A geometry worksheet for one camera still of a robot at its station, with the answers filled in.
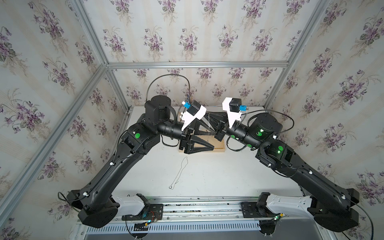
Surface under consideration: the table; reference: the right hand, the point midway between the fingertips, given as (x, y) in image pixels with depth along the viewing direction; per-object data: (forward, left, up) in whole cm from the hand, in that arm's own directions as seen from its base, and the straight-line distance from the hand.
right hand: (208, 112), depth 50 cm
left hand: (-11, -2, -3) cm, 11 cm away
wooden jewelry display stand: (+15, -11, -48) cm, 51 cm away
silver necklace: (+3, +11, -49) cm, 51 cm away
